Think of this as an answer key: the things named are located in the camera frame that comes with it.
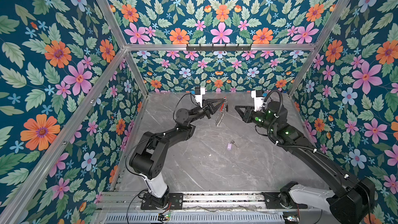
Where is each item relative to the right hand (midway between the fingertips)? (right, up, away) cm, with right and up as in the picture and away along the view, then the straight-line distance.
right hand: (237, 106), depth 70 cm
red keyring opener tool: (-7, -1, +4) cm, 8 cm away
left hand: (-6, +3, -4) cm, 7 cm away
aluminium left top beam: (-64, -12, -14) cm, 67 cm away
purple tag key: (0, -24, +23) cm, 33 cm away
